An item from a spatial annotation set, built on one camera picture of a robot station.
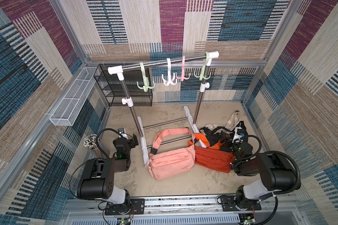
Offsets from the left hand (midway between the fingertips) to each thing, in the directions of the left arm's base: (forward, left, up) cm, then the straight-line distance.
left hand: (127, 135), depth 93 cm
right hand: (-1, -66, +3) cm, 66 cm away
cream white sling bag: (+14, -74, -7) cm, 76 cm away
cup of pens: (-11, +16, +11) cm, 22 cm away
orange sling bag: (-15, -53, -2) cm, 55 cm away
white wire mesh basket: (-3, +23, +27) cm, 36 cm away
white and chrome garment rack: (+13, -24, -5) cm, 28 cm away
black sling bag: (+4, -60, -7) cm, 60 cm away
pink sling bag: (-20, -23, 0) cm, 31 cm away
